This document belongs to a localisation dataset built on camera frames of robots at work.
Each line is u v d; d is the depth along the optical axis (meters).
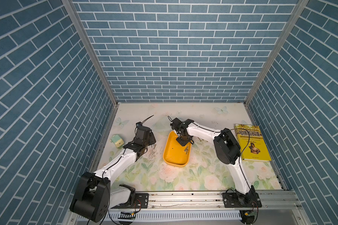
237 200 0.67
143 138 0.66
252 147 0.91
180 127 0.72
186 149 0.94
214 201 0.75
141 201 0.73
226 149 0.56
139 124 0.77
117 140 0.89
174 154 0.94
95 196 0.41
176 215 0.77
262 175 0.83
